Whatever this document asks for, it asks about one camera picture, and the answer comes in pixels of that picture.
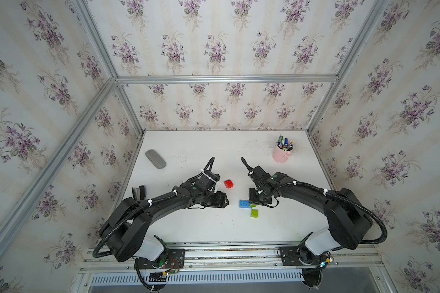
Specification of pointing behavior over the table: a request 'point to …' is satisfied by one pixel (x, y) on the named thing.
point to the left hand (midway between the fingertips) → (225, 203)
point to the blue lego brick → (244, 204)
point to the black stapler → (139, 193)
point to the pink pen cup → (282, 151)
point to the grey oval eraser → (156, 159)
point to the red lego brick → (228, 184)
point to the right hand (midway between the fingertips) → (254, 202)
